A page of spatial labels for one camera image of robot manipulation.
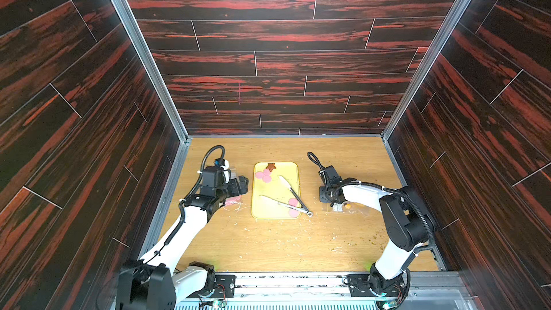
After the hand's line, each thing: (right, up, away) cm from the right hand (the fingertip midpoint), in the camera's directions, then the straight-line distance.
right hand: (331, 193), depth 98 cm
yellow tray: (-26, +1, +1) cm, 26 cm away
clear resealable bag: (-45, -4, -5) cm, 45 cm away
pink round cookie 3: (-18, -3, -3) cm, 18 cm away
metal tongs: (-14, -5, -8) cm, 17 cm away
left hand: (-40, +7, -13) cm, 43 cm away
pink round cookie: (-30, +6, +6) cm, 31 cm away
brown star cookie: (-28, +12, +7) cm, 32 cm away
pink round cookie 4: (-18, -7, -7) cm, 21 cm away
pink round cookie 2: (-34, +8, +6) cm, 35 cm away
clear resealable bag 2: (+6, -5, -5) cm, 10 cm away
